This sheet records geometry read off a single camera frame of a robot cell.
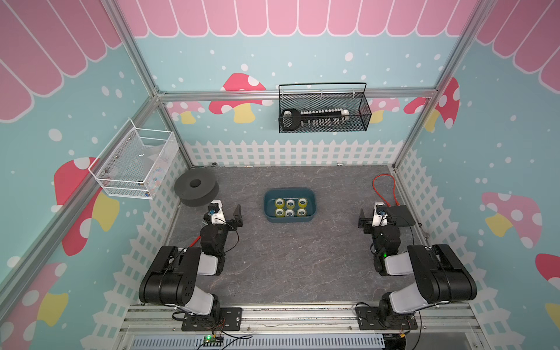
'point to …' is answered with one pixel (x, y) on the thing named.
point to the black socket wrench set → (292, 119)
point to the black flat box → (399, 216)
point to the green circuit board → (210, 340)
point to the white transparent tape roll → (289, 213)
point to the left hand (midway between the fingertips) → (230, 207)
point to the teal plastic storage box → (288, 193)
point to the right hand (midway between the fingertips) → (375, 208)
